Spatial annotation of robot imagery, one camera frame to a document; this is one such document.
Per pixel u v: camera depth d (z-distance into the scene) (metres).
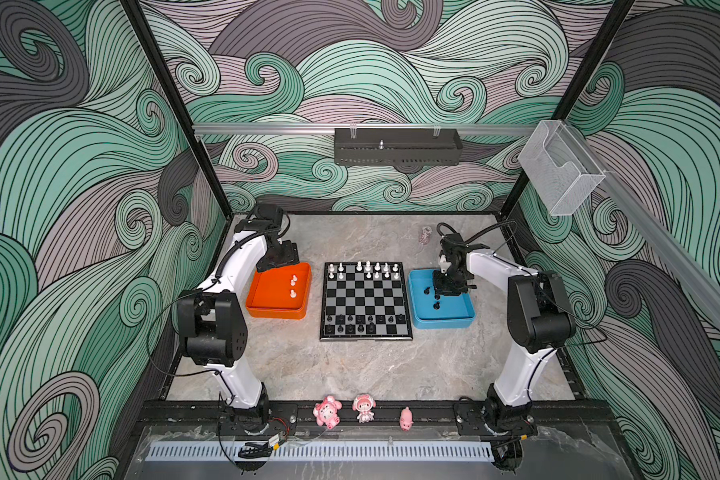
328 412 0.71
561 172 0.76
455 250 0.74
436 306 0.92
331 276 0.99
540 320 0.50
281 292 0.97
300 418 0.74
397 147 0.98
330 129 0.94
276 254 0.76
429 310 0.92
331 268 1.00
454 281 0.82
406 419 0.72
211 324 0.46
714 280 0.54
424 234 1.07
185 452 0.70
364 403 0.73
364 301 0.93
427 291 0.97
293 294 0.95
